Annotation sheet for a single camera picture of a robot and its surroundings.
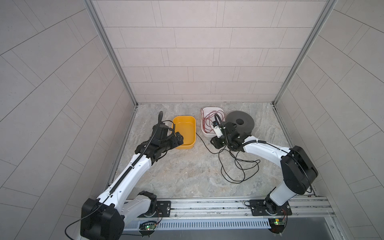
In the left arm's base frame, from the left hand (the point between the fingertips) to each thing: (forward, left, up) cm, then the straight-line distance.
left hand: (181, 137), depth 79 cm
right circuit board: (-37, -46, -15) cm, 61 cm away
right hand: (+3, -17, -9) cm, 20 cm away
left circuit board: (-38, +13, -11) cm, 41 cm away
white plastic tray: (+28, -14, -11) cm, 33 cm away
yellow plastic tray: (+20, 0, -20) cm, 28 cm away
